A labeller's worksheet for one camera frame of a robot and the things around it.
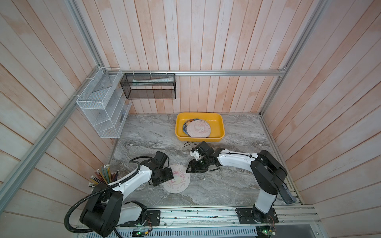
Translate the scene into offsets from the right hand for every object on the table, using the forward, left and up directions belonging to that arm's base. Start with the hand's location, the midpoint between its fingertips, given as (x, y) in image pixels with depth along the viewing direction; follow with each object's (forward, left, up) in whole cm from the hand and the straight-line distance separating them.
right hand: (189, 171), depth 87 cm
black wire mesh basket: (+54, +30, +23) cm, 66 cm away
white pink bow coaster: (-5, +5, -3) cm, 8 cm away
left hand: (-6, +13, -2) cm, 14 cm away
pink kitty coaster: (+33, -6, 0) cm, 33 cm away
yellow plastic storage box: (+43, -20, -1) cm, 47 cm away
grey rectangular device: (-13, -53, -2) cm, 54 cm away
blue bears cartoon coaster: (+41, +1, -1) cm, 41 cm away
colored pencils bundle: (-8, +45, +10) cm, 47 cm away
